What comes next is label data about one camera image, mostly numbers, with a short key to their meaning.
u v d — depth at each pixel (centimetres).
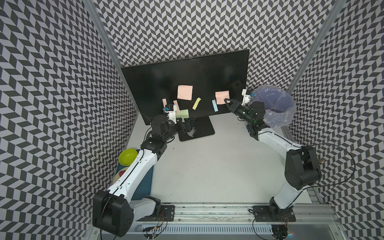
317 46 78
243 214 76
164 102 80
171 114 67
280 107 96
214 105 83
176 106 82
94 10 71
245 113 72
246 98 74
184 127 67
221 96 81
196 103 81
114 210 38
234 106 72
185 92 77
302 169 47
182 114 87
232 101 75
